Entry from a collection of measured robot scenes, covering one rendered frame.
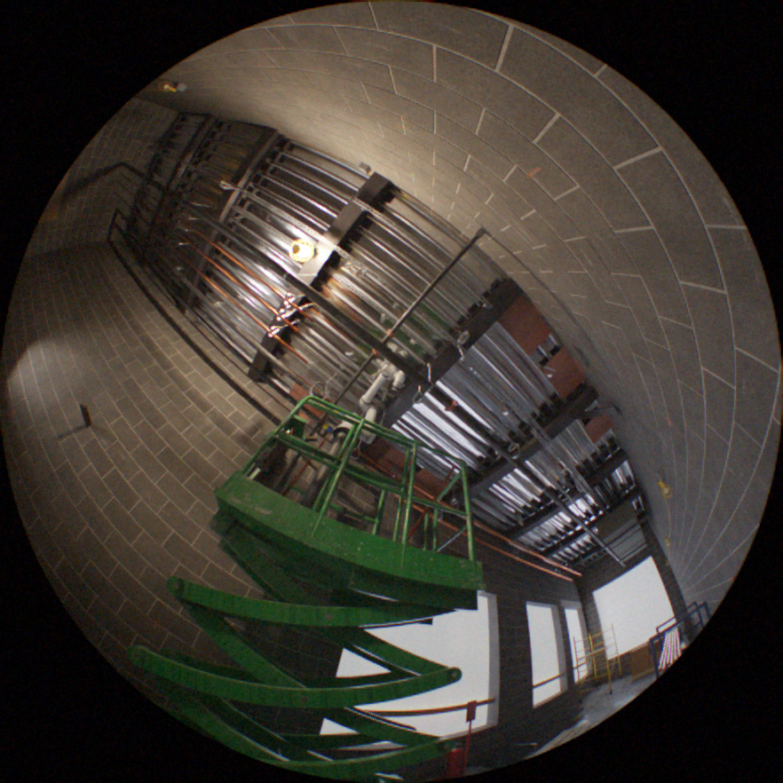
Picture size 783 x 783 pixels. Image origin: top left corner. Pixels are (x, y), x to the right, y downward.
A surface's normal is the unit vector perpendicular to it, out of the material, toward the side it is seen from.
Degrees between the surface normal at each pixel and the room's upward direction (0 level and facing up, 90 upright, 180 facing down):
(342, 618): 90
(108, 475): 90
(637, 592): 90
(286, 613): 90
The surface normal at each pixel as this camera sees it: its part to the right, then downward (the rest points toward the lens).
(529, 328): -0.14, 0.43
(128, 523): 0.62, -0.66
